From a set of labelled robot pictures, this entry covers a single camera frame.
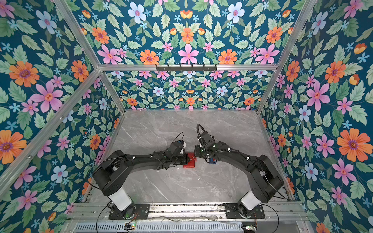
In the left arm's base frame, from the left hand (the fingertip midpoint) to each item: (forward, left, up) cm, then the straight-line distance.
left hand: (192, 158), depth 90 cm
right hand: (+3, -4, +5) cm, 7 cm away
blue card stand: (-2, -12, -2) cm, 12 cm away
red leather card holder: (-2, +1, -2) cm, 3 cm away
